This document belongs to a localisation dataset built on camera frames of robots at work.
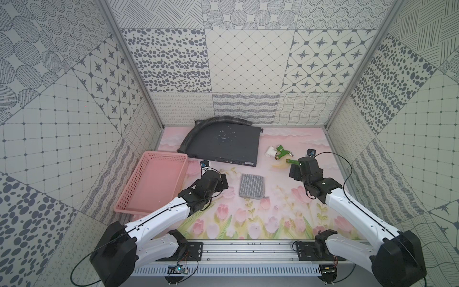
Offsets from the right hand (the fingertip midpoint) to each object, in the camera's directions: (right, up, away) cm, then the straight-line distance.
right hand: (304, 169), depth 84 cm
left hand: (-42, -1, -1) cm, 43 cm away
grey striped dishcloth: (-24, -10, +7) cm, 27 cm away
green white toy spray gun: (-8, +6, +21) cm, 23 cm away
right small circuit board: (+5, -40, -13) cm, 42 cm away
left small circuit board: (-57, -38, -14) cm, 70 cm away
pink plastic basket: (-76, -7, +8) cm, 77 cm away
